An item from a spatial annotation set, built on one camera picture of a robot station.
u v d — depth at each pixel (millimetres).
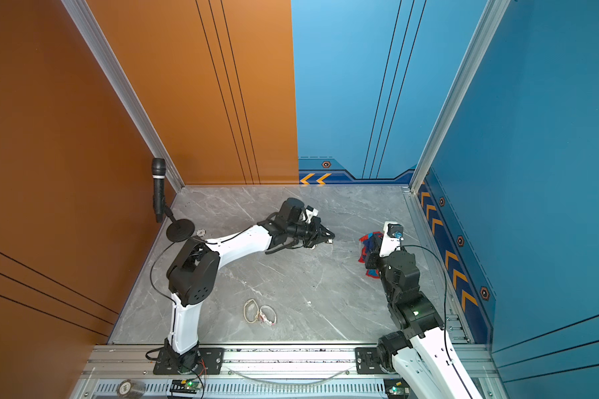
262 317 793
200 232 1035
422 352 457
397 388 710
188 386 706
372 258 633
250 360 755
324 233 848
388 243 593
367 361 728
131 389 644
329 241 828
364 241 754
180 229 1023
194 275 537
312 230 787
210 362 735
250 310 830
